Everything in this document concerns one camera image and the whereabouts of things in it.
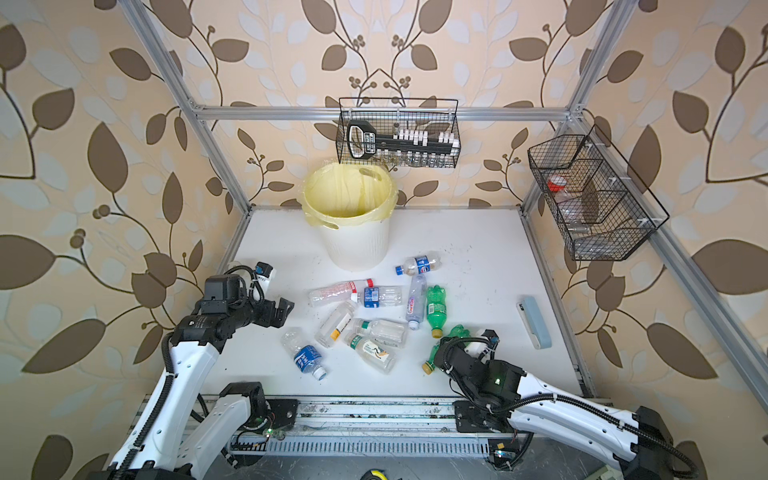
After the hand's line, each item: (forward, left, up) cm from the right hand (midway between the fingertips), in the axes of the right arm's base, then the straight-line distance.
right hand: (441, 349), depth 80 cm
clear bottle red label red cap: (+18, +31, 0) cm, 35 cm away
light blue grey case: (+7, -28, 0) cm, 29 cm away
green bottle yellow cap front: (+5, -6, 0) cm, 8 cm away
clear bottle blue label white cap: (-1, +36, +1) cm, 36 cm away
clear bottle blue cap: (+28, +4, 0) cm, 29 cm away
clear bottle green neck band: (+7, +15, -3) cm, 17 cm away
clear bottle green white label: (-2, +16, +1) cm, 16 cm away
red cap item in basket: (+34, -33, +29) cm, 55 cm away
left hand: (+12, +44, +11) cm, 47 cm away
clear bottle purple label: (+16, +5, -2) cm, 17 cm away
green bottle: (+11, 0, +1) cm, 11 cm away
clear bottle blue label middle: (+17, +15, 0) cm, 23 cm away
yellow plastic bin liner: (+50, +30, +13) cm, 59 cm away
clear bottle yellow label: (+11, +31, -4) cm, 33 cm away
